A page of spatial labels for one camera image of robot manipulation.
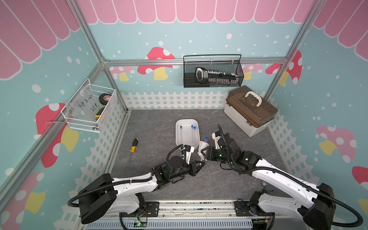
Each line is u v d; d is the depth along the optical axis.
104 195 0.42
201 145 0.76
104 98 0.80
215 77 0.88
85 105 0.67
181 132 1.06
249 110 1.01
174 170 0.59
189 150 0.70
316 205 0.39
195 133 1.04
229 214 0.74
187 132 1.06
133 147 0.97
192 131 1.06
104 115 0.66
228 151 0.55
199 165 0.74
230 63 0.92
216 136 0.68
